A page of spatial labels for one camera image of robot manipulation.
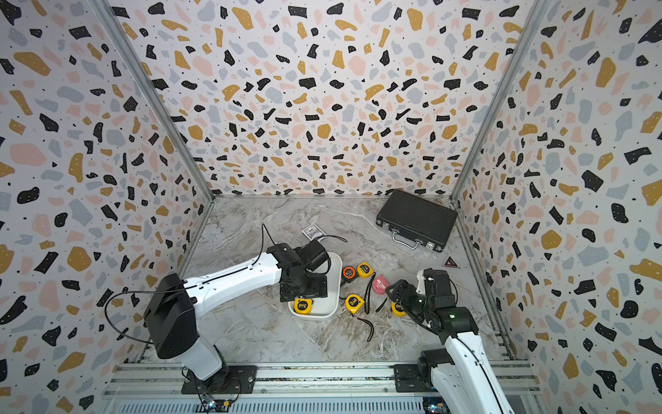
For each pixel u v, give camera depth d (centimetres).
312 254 65
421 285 73
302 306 86
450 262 100
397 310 86
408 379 73
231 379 73
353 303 87
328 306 88
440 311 56
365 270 95
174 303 47
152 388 73
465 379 46
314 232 107
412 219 105
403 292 71
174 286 45
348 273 93
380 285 92
